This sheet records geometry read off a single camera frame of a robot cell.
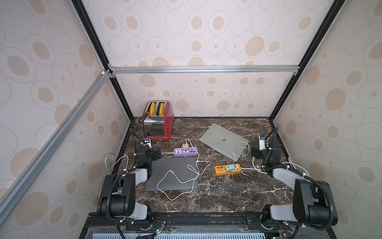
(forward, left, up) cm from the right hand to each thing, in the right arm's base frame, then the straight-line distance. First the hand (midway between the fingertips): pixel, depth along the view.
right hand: (259, 144), depth 91 cm
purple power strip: (-3, +49, -7) cm, 50 cm away
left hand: (-3, +66, 0) cm, 66 cm away
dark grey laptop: (-18, +52, -7) cm, 55 cm away
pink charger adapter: (-2, +46, -3) cm, 46 cm away
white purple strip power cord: (-11, +83, -8) cm, 84 cm away
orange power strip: (-15, +24, -7) cm, 29 cm away
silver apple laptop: (+6, +16, -10) cm, 20 cm away
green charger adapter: (-15, +18, -5) cm, 24 cm away
